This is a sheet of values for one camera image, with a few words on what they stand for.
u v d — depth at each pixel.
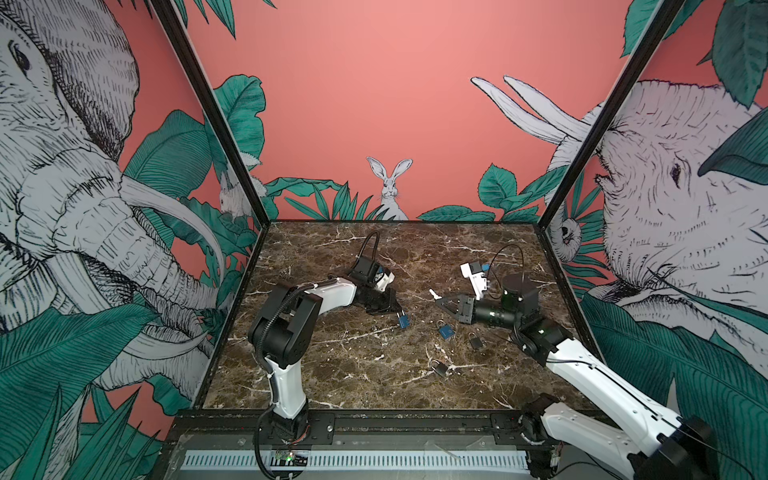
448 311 0.70
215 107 0.86
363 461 0.70
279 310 0.48
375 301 0.83
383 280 0.89
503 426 0.75
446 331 0.90
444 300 0.70
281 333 0.49
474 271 0.67
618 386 0.46
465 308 0.63
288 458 0.70
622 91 0.82
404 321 0.92
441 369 0.84
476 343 0.90
